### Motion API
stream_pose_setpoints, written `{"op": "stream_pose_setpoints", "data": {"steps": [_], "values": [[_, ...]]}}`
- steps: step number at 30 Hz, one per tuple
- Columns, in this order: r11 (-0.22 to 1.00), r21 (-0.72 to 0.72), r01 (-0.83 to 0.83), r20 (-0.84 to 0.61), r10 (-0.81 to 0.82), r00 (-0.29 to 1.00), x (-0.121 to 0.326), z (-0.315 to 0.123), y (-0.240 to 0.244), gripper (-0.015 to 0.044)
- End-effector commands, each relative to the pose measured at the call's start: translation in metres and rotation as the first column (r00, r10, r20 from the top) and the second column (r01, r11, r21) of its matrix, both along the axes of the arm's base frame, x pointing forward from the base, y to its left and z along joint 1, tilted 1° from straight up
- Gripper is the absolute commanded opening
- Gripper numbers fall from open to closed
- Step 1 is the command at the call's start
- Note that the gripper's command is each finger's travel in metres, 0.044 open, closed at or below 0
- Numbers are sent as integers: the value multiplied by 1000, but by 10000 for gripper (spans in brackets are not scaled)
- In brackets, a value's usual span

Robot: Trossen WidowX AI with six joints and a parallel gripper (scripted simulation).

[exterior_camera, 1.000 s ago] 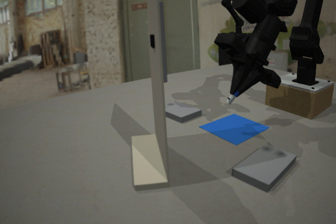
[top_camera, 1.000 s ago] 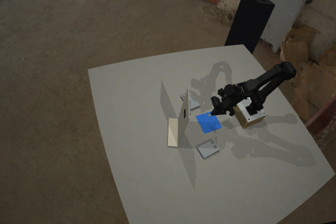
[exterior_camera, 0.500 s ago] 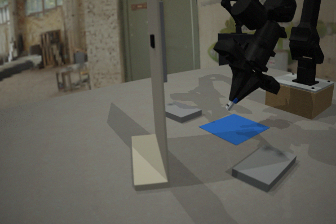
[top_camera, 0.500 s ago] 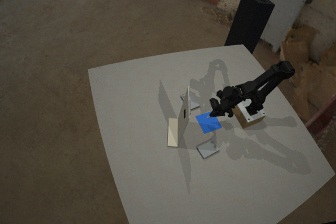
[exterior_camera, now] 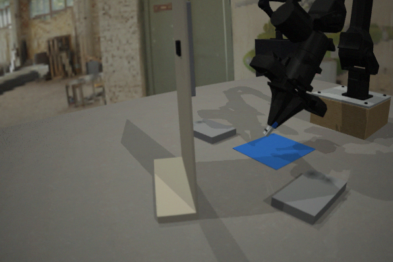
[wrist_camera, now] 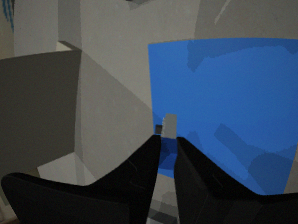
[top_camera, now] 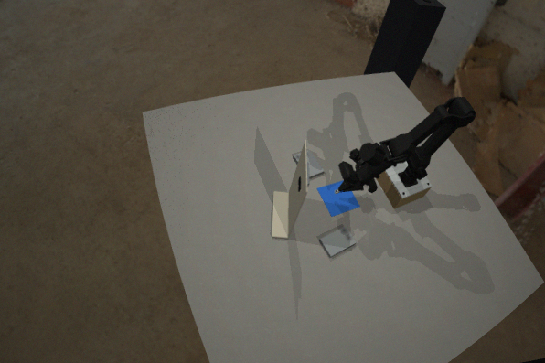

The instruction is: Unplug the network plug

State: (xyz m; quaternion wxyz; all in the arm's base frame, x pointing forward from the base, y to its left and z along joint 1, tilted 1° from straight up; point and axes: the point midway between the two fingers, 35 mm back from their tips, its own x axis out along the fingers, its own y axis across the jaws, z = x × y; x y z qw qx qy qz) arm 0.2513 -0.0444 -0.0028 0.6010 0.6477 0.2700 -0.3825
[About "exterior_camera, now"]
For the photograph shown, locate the beige panel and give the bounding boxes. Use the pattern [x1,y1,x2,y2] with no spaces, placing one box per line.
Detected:
[154,0,199,224]

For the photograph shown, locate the blue square mat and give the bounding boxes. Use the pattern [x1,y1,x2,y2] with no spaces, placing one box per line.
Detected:
[233,133,315,170]

